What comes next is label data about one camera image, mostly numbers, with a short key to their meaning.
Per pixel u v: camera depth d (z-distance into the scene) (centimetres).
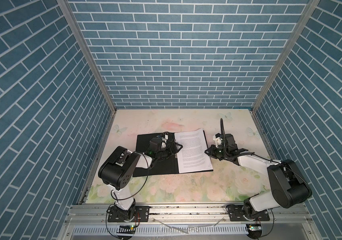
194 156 94
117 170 48
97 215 75
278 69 96
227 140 72
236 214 73
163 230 77
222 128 77
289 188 44
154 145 75
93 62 92
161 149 83
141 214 74
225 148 72
